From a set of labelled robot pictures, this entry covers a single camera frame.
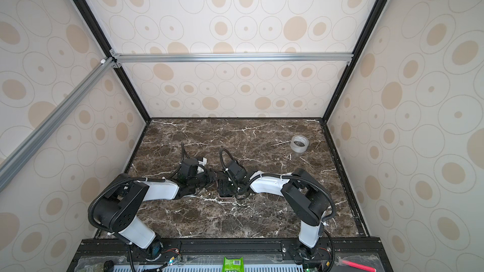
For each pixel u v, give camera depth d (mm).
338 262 714
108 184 895
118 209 454
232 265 688
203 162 871
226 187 794
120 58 907
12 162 514
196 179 795
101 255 731
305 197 472
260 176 596
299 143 1072
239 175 700
